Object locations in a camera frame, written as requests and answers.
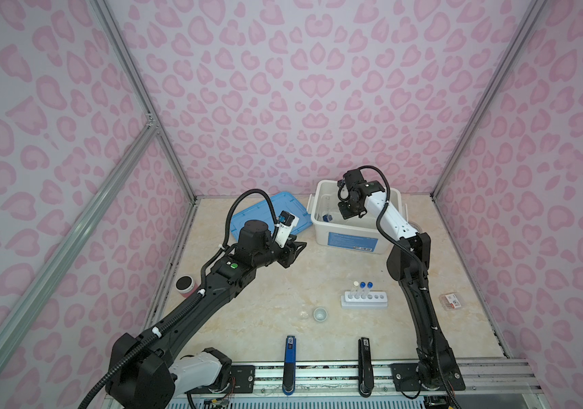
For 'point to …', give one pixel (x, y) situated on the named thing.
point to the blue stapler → (289, 365)
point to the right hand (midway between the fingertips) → (349, 208)
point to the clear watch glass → (303, 313)
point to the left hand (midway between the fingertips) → (301, 236)
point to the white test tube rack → (373, 299)
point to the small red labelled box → (453, 301)
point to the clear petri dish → (339, 220)
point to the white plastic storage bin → (354, 234)
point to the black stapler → (366, 383)
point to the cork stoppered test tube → (355, 285)
